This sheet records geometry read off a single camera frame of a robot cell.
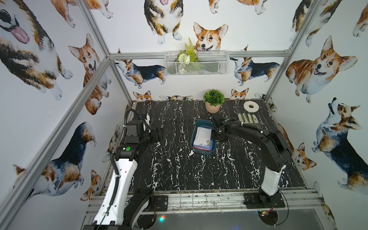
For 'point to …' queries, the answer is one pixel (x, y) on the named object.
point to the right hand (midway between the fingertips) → (213, 138)
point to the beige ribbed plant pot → (212, 109)
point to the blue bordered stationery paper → (202, 140)
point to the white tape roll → (251, 106)
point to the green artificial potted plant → (213, 99)
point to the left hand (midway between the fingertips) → (159, 128)
